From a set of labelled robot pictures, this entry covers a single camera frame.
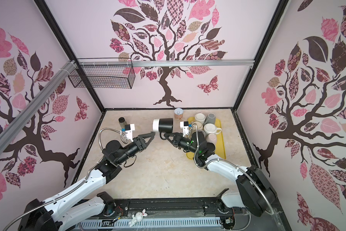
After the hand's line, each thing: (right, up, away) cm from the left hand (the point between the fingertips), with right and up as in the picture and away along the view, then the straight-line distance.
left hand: (156, 138), depth 69 cm
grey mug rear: (+35, +10, +34) cm, 50 cm away
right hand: (+4, +1, +3) cm, 5 cm away
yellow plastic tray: (+40, -11, +27) cm, 49 cm away
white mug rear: (+28, +11, +37) cm, 47 cm away
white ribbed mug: (+34, +4, +29) cm, 44 cm away
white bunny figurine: (-9, -39, +1) cm, 40 cm away
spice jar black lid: (-29, +10, +32) cm, 45 cm away
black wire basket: (-30, +41, +26) cm, 57 cm away
